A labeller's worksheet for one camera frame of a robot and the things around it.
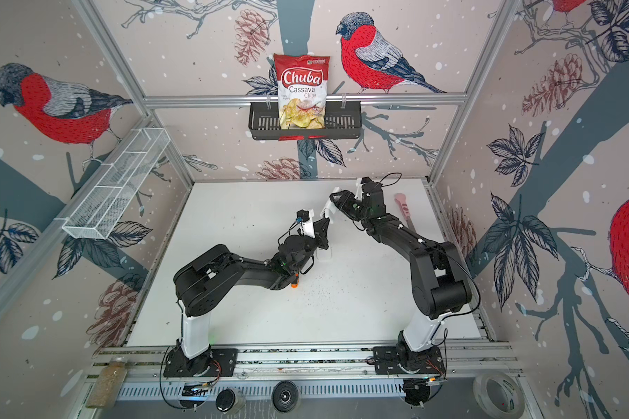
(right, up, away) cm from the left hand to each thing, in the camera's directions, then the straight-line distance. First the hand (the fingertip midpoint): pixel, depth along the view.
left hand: (329, 220), depth 84 cm
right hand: (0, +6, +6) cm, 8 cm away
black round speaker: (-11, -40, -24) cm, 48 cm away
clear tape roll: (+47, -47, -14) cm, 68 cm away
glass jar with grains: (-59, -42, -17) cm, 74 cm away
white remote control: (0, +3, +4) cm, 5 cm away
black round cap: (-25, -41, -24) cm, 54 cm away
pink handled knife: (+31, +7, +24) cm, 40 cm away
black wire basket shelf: (+6, +36, +10) cm, 38 cm away
